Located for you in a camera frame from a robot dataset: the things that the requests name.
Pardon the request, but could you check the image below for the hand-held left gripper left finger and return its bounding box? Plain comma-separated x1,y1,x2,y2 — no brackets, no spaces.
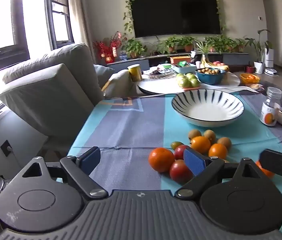
18,147,108,200

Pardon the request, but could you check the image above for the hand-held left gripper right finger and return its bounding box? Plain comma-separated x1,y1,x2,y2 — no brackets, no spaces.
175,147,262,200

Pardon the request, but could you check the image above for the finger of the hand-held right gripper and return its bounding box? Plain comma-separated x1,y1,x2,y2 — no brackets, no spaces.
259,149,282,178

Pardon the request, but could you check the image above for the small orange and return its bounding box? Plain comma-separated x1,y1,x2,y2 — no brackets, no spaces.
255,160,275,178
190,136,211,155
208,143,228,160

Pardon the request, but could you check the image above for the red apple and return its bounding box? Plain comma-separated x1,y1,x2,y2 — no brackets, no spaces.
169,159,194,183
174,144,190,160

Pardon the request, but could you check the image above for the brown kiwi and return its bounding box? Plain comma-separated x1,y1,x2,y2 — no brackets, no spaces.
188,129,202,142
217,137,232,150
203,129,217,143

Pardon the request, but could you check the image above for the large orange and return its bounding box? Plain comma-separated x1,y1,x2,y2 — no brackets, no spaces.
148,147,175,173

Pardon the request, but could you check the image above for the white bowl with blue stripes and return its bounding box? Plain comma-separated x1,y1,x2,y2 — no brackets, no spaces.
171,89,245,127

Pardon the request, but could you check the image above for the pile of small brown fruits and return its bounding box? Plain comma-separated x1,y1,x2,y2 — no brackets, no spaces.
197,68,220,75

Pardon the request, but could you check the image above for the blue patterned tablecloth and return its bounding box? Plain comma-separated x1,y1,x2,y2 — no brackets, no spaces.
56,87,282,230

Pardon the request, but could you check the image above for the glass jar with orange label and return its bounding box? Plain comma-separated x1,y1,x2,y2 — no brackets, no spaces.
259,87,282,127

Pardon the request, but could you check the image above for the grey sofa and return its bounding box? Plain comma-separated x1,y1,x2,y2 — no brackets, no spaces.
0,43,141,140

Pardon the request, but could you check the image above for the round white table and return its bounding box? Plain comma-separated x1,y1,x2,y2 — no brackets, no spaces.
137,69,241,96

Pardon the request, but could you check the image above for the blue-grey pillow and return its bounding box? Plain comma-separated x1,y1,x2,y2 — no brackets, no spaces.
93,64,115,88

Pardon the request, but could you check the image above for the orange basket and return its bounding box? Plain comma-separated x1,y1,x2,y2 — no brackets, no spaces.
240,73,261,85

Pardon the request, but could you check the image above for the light blue tray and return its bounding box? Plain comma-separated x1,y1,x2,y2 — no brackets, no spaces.
172,62,196,74

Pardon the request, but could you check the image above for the glass plate with dark food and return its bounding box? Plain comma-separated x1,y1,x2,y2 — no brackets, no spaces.
149,68,175,78

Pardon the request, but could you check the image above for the gold can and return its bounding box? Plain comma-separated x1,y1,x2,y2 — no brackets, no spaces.
128,64,143,82

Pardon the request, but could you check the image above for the bunch of bananas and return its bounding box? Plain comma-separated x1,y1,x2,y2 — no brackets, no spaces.
200,57,229,72

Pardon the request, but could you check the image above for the orange box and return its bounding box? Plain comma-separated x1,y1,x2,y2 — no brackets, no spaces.
170,56,191,65

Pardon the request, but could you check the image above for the white air purifier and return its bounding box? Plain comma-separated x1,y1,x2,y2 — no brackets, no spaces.
264,49,274,68

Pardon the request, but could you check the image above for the red festive decoration plant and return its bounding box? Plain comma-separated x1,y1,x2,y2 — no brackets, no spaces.
93,31,128,64

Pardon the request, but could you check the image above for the tall plant in white pot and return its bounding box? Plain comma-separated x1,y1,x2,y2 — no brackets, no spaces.
245,29,273,74

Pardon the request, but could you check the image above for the spider plant in vase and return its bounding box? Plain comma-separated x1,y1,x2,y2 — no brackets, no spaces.
194,40,213,63

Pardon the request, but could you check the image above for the potted green plant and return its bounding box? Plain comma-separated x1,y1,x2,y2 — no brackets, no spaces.
232,38,248,53
122,38,146,59
205,35,234,53
157,37,181,54
180,37,197,53

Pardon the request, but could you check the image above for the green vine around television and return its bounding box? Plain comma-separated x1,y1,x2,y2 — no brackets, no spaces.
122,0,228,34

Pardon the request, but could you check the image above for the beige curtain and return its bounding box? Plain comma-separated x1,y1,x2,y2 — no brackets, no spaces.
67,0,97,64

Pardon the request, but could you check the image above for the black television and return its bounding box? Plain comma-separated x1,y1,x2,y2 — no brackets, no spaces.
128,0,221,38

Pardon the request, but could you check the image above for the wall outlet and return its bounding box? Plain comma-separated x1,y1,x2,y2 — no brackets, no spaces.
0,140,14,158

